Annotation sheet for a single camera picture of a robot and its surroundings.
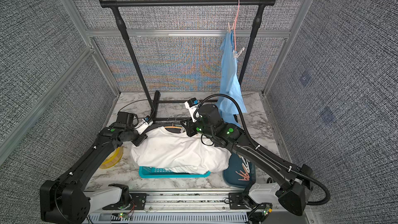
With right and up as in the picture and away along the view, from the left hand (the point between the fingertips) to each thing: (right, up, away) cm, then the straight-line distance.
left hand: (144, 132), depth 84 cm
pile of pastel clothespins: (+54, -22, -4) cm, 58 cm away
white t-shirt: (+17, -8, -5) cm, 19 cm away
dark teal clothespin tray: (+46, -23, -4) cm, 51 cm away
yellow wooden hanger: (+15, +3, +3) cm, 15 cm away
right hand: (+22, +9, -16) cm, 28 cm away
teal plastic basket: (+5, -22, 0) cm, 22 cm away
